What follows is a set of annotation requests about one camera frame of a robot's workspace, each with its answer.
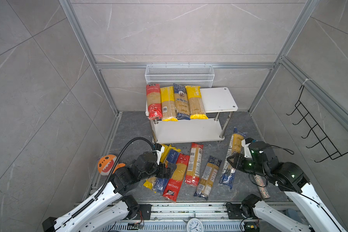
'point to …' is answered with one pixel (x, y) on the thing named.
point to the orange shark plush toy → (106, 164)
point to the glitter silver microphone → (262, 189)
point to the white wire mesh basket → (198, 75)
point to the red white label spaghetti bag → (192, 176)
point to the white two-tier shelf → (220, 104)
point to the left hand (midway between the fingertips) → (169, 162)
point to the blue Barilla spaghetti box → (161, 183)
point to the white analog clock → (195, 225)
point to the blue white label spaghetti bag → (208, 177)
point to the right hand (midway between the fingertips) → (228, 158)
